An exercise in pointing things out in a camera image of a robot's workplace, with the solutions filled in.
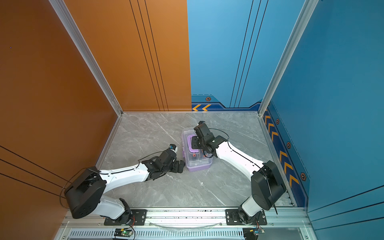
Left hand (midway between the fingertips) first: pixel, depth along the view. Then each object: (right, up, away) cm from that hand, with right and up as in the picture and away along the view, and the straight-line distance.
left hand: (179, 161), depth 88 cm
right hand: (+8, +12, -3) cm, 15 cm away
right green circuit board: (+37, -30, -17) cm, 51 cm away
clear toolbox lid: (+9, +3, -3) cm, 10 cm away
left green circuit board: (-25, -30, -17) cm, 43 cm away
